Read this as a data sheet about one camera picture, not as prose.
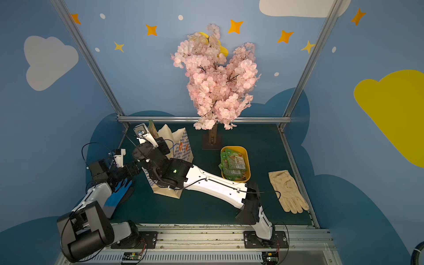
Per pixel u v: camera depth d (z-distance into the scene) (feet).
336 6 2.26
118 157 2.51
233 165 3.05
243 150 3.34
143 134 1.66
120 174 2.41
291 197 2.84
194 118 6.21
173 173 1.51
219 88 2.31
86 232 1.44
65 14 2.32
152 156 1.42
